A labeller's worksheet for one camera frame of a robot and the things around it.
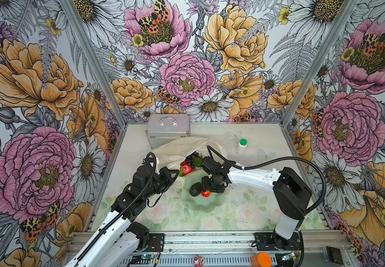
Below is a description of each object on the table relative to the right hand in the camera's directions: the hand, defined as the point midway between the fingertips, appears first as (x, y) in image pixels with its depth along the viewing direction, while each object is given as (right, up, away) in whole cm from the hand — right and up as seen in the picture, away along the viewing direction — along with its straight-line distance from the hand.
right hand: (208, 194), depth 84 cm
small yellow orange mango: (-1, 0, +1) cm, 1 cm away
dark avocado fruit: (-7, +2, 0) cm, 7 cm away
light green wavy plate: (-4, -5, +1) cm, 6 cm away
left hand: (-13, +12, -11) cm, 21 cm away
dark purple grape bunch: (-10, +17, +10) cm, 22 cm away
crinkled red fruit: (-13, +14, +12) cm, 23 cm away
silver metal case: (-26, +34, +14) cm, 45 cm away
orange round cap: (+18, -18, -21) cm, 33 cm away
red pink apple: (-12, +11, +9) cm, 18 cm away
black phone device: (+51, -20, -14) cm, 56 cm away
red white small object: (-5, -20, -18) cm, 28 cm away
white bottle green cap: (+21, +23, +15) cm, 35 cm away
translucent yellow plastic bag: (-17, +20, -5) cm, 27 cm away
